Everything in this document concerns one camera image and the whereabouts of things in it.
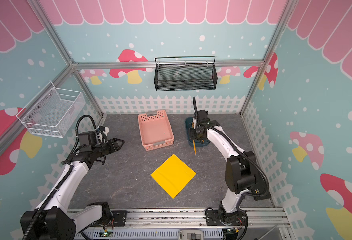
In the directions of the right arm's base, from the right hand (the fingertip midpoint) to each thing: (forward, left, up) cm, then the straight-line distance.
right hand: (191, 135), depth 90 cm
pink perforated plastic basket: (+16, +25, -14) cm, 33 cm away
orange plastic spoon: (-8, -2, -2) cm, 9 cm away
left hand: (-9, +39, +3) cm, 40 cm away
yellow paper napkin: (-18, +11, -16) cm, 27 cm away
